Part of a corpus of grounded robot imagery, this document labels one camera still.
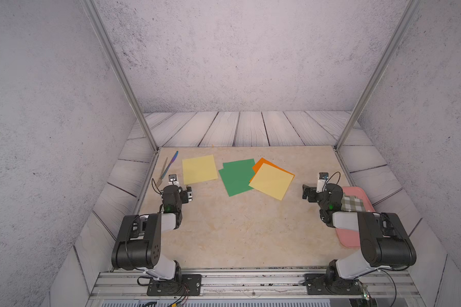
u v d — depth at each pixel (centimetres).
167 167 112
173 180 81
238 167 112
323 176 82
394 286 73
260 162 114
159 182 104
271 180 105
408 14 72
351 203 94
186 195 85
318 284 73
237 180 108
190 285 73
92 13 71
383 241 46
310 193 85
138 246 45
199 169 112
